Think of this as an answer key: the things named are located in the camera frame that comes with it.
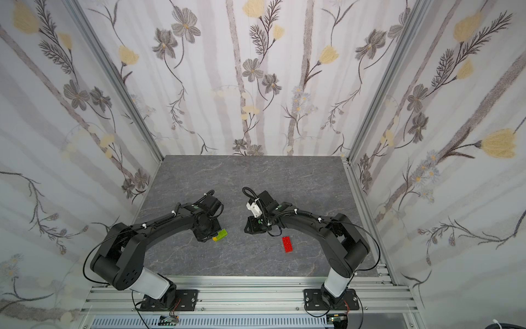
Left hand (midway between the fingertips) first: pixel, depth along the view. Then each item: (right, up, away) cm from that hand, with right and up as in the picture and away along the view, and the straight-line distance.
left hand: (220, 233), depth 89 cm
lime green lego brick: (0, -1, +1) cm, 1 cm away
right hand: (+13, +5, -4) cm, 15 cm away
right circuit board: (+47, -27, -17) cm, 57 cm away
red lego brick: (+30, -4, -3) cm, 30 cm away
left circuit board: (-16, -26, -17) cm, 35 cm away
